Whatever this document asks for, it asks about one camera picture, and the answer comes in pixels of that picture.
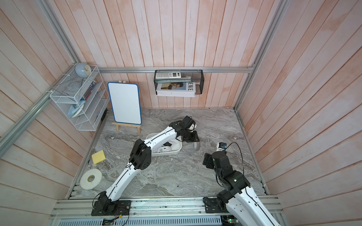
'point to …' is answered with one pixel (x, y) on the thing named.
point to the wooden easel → (124, 125)
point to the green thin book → (173, 80)
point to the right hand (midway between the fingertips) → (210, 154)
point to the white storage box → (176, 145)
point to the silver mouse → (197, 146)
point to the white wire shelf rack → (84, 100)
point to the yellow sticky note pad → (98, 157)
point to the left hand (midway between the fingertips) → (197, 141)
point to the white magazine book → (176, 89)
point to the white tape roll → (91, 179)
